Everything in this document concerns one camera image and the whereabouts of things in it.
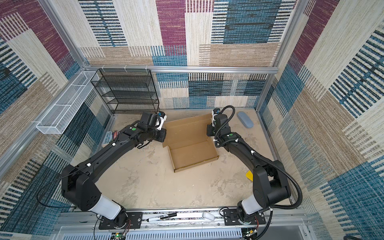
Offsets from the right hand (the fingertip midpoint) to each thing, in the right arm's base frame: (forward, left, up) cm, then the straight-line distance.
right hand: (211, 126), depth 89 cm
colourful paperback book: (+5, +66, -14) cm, 68 cm away
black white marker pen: (-43, +27, -16) cm, 53 cm away
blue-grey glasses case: (+17, -28, -15) cm, 36 cm away
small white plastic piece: (-43, +5, -14) cm, 46 cm away
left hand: (-5, +26, +3) cm, 26 cm away
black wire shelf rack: (+36, +58, 0) cm, 68 cm away
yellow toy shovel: (-24, -20, -14) cm, 34 cm away
